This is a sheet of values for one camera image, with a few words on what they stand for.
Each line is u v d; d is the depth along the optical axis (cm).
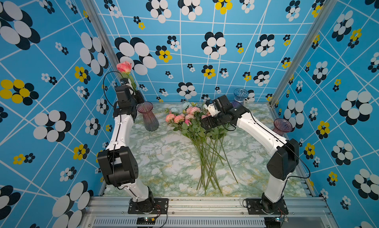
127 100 63
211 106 75
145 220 72
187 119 99
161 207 73
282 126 85
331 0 68
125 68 74
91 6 71
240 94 102
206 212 73
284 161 45
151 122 97
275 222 69
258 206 72
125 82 71
